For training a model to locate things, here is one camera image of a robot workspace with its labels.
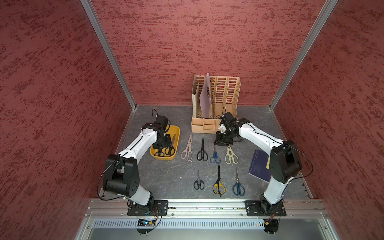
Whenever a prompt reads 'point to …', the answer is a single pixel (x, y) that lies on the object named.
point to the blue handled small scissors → (215, 158)
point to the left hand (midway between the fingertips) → (165, 148)
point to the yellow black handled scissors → (218, 188)
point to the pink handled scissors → (187, 152)
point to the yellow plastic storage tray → (170, 130)
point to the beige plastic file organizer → (224, 94)
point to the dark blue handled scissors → (238, 188)
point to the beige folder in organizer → (194, 96)
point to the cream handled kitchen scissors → (231, 156)
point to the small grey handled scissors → (199, 183)
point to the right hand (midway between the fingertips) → (215, 146)
